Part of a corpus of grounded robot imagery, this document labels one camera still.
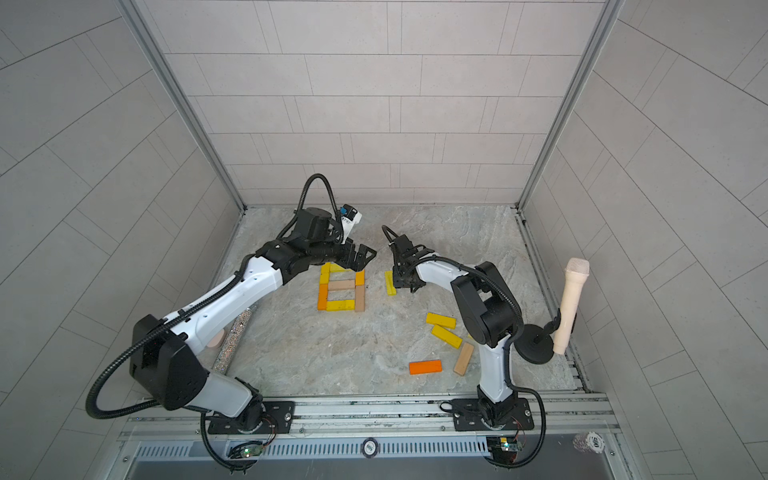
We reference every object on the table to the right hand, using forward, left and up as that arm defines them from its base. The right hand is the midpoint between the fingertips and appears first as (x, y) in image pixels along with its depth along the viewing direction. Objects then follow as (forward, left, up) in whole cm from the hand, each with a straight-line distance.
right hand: (402, 279), depth 98 cm
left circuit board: (-44, +38, +4) cm, 58 cm away
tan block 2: (-7, +14, +3) cm, 16 cm away
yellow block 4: (-16, -10, +2) cm, 19 cm away
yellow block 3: (-6, +4, +3) cm, 7 cm away
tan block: (-2, +20, +3) cm, 20 cm away
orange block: (-6, +25, +3) cm, 26 cm away
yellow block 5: (-21, -11, +2) cm, 24 cm away
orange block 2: (-28, -4, +1) cm, 29 cm away
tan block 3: (-27, -15, +1) cm, 31 cm away
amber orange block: (0, +14, +3) cm, 14 cm away
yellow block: (-13, +15, +27) cm, 34 cm away
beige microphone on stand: (-19, -37, +30) cm, 51 cm away
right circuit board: (-47, -20, 0) cm, 51 cm away
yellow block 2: (-10, +19, +4) cm, 22 cm away
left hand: (-3, +8, +23) cm, 25 cm away
